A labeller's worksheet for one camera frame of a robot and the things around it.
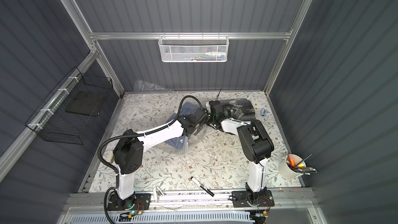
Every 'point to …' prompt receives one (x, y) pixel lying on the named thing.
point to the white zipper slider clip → (159, 191)
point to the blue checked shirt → (181, 143)
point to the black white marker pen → (202, 186)
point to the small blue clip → (263, 111)
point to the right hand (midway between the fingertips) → (195, 114)
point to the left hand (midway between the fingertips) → (195, 124)
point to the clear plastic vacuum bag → (195, 142)
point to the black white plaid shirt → (239, 108)
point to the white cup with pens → (293, 165)
